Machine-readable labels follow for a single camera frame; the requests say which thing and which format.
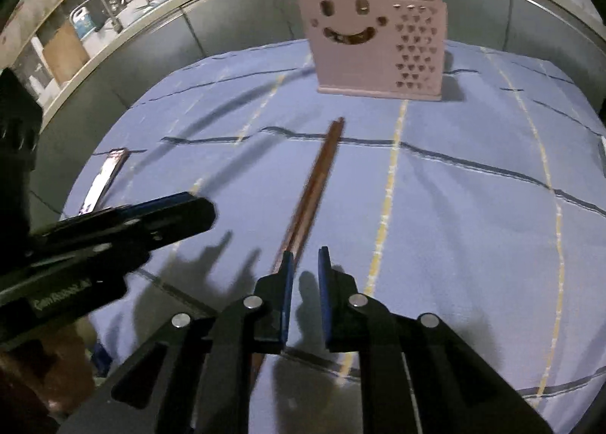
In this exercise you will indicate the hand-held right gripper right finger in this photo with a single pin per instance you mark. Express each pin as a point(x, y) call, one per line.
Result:
point(324, 292)

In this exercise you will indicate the blue and white container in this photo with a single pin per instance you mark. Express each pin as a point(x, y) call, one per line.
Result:
point(83, 22)

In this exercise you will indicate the wooden cutting board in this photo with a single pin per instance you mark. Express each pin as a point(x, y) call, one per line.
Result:
point(64, 53)

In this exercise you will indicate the pink smiley utensil holder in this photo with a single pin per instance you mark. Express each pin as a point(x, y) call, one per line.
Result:
point(350, 60)

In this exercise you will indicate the smartphone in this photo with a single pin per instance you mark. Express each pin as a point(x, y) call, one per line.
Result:
point(102, 183)

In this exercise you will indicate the brown wooden chopstick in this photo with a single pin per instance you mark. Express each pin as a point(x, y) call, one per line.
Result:
point(326, 173)
point(318, 173)

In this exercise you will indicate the person's left forearm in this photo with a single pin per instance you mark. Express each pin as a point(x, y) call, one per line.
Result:
point(52, 367)

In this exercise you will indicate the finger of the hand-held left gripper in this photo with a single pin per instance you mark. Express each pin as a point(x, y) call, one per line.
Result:
point(165, 216)
point(104, 261)

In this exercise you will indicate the blue checked tablecloth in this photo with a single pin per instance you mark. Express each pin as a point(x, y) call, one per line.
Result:
point(473, 225)

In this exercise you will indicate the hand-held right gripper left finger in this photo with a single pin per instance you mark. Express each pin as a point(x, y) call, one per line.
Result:
point(286, 292)

